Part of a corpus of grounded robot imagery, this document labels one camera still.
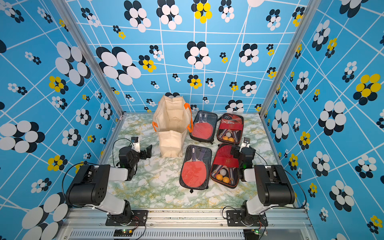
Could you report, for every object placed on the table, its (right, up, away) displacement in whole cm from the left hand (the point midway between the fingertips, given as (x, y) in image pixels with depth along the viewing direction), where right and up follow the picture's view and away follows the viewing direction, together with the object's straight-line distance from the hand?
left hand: (146, 143), depth 94 cm
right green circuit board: (+58, -40, -24) cm, 75 cm away
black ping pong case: (+38, +10, +12) cm, 41 cm away
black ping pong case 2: (+32, -14, -5) cm, 35 cm away
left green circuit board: (-4, -41, -21) cm, 46 cm away
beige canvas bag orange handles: (+14, +17, +18) cm, 28 cm away
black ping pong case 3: (+49, -15, -6) cm, 51 cm away
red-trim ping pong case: (+57, +10, +13) cm, 59 cm away
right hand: (+63, -1, -1) cm, 63 cm away
